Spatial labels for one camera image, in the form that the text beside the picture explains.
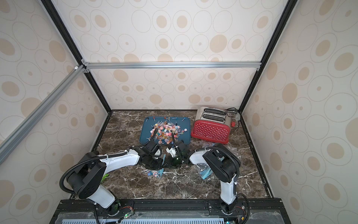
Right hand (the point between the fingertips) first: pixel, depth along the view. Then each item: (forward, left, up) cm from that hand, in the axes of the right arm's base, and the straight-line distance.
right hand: (168, 165), depth 89 cm
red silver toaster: (+22, -28, +16) cm, 39 cm away
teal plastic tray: (+33, +21, +2) cm, 39 cm away
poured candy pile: (+26, +5, +4) cm, 27 cm away
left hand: (-2, +1, +2) cm, 3 cm away
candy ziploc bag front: (-4, -23, +2) cm, 24 cm away
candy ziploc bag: (-6, +6, 0) cm, 8 cm away
